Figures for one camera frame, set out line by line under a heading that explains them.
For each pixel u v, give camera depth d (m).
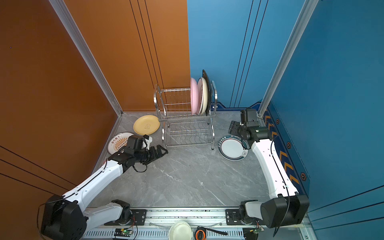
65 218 0.39
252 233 0.70
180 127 1.05
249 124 0.56
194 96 0.70
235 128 0.69
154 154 0.72
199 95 0.70
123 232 0.71
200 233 0.67
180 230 0.70
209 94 0.74
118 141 1.02
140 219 0.74
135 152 0.64
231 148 0.99
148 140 0.78
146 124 1.12
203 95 0.70
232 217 0.72
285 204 0.38
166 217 0.76
